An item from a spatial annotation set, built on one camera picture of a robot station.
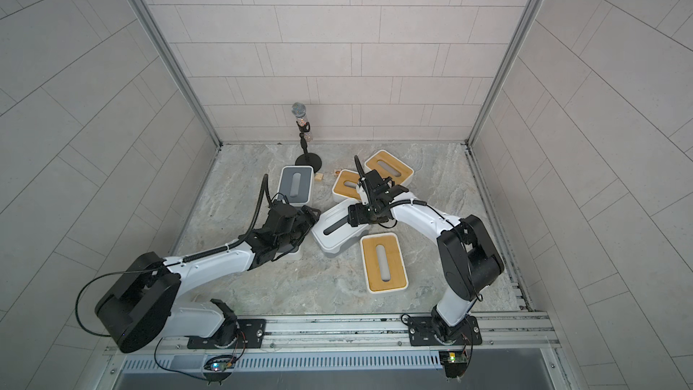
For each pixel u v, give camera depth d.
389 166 1.03
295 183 1.00
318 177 1.05
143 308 0.41
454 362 0.68
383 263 0.84
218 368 0.65
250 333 0.71
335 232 0.83
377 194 0.67
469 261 0.45
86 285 0.40
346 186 0.97
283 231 0.66
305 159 1.07
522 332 0.72
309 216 0.76
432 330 0.71
